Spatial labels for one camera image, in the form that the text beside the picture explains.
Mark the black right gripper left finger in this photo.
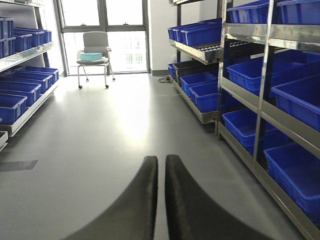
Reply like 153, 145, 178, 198
62, 156, 159, 240

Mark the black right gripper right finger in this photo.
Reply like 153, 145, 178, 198
164, 154, 273, 240

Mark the black plastic bin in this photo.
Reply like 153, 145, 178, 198
172, 59, 214, 87

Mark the row of blue bins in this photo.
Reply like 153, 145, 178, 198
167, 17, 223, 113
0, 16, 60, 126
221, 0, 320, 226

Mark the teal flat box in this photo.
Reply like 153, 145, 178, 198
79, 51, 104, 62

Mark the steel rack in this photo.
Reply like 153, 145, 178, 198
214, 0, 320, 240
0, 0, 61, 152
167, 0, 226, 125

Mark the grey office chair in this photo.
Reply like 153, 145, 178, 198
76, 31, 116, 90

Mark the window with dark frame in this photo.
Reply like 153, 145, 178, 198
53, 0, 151, 76

